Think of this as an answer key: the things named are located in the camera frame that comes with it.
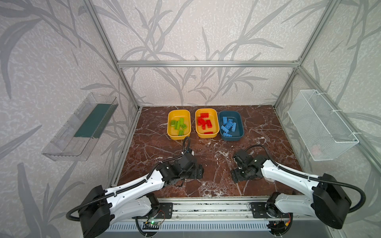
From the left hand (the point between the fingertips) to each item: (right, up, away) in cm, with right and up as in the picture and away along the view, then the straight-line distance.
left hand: (199, 167), depth 79 cm
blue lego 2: (+22, +23, +26) cm, 41 cm away
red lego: (+4, +29, +34) cm, 45 cm away
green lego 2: (-13, +17, +23) cm, 32 cm away
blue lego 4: (+17, +19, +24) cm, 35 cm away
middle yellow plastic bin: (+10, +28, +33) cm, 45 cm away
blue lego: (+19, +25, +32) cm, 45 cm away
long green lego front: (-14, +24, +29) cm, 40 cm away
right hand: (+22, -4, +5) cm, 23 cm away
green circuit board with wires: (-24, -26, -7) cm, 36 cm away
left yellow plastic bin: (-19, +30, +34) cm, 49 cm away
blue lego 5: (+19, +15, +23) cm, 33 cm away
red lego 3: (+7, +23, +29) cm, 37 cm away
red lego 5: (+6, +16, +23) cm, 29 cm away
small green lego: (-20, +24, +29) cm, 42 cm away
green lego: (-11, +21, +26) cm, 36 cm away
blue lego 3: (+24, +20, +26) cm, 41 cm away
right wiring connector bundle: (+40, -27, -7) cm, 49 cm away
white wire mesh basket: (+54, +19, -16) cm, 60 cm away
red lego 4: (+3, +21, +29) cm, 36 cm away
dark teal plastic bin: (+28, +28, +32) cm, 51 cm away
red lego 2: (+1, +25, +26) cm, 36 cm away
